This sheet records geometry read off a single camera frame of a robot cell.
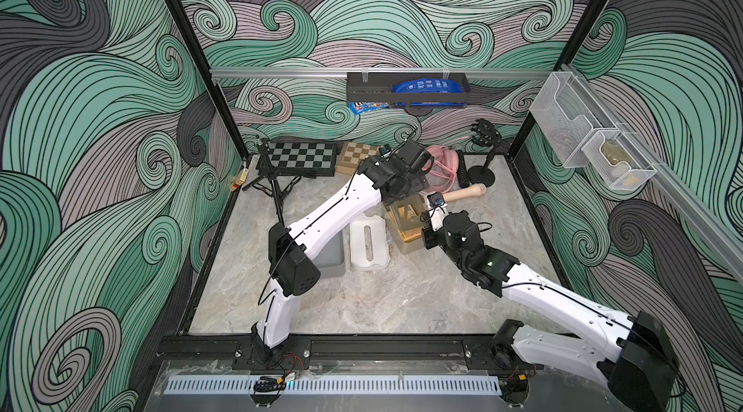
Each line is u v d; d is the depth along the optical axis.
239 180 1.10
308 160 1.14
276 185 0.99
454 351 0.74
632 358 0.39
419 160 0.59
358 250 0.93
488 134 0.97
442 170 1.12
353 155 1.17
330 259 0.88
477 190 1.06
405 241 0.86
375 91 0.95
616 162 0.65
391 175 0.53
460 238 0.55
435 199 0.66
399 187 0.56
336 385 0.70
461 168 1.13
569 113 0.78
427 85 0.91
